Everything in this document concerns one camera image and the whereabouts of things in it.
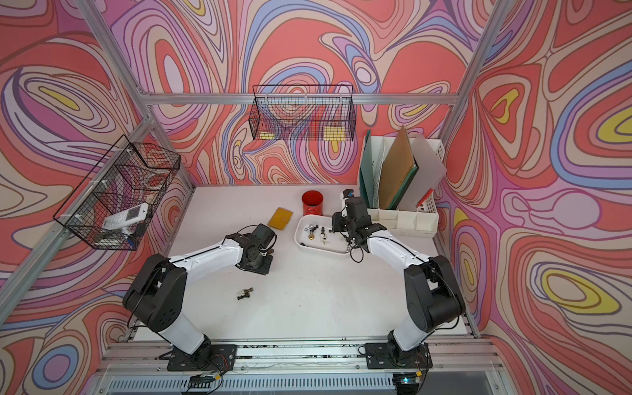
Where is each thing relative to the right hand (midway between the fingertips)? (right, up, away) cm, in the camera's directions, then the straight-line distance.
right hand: (336, 222), depth 91 cm
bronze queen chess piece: (-5, -4, +11) cm, 13 cm away
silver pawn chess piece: (-11, -3, +12) cm, 17 cm away
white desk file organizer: (+37, -1, +10) cm, 38 cm away
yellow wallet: (-24, +1, +14) cm, 28 cm away
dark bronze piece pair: (-33, -25, -5) cm, 42 cm away
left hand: (-27, -17, -1) cm, 32 cm away
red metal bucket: (-9, +8, +8) cm, 15 cm away
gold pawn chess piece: (-10, -6, +10) cm, 15 cm away
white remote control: (-62, +3, -23) cm, 66 cm away
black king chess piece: (-9, -4, +12) cm, 15 cm away
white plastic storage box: (-8, -5, +12) cm, 15 cm away
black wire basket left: (-71, +6, -17) cm, 74 cm away
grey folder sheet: (+33, +18, -5) cm, 38 cm away
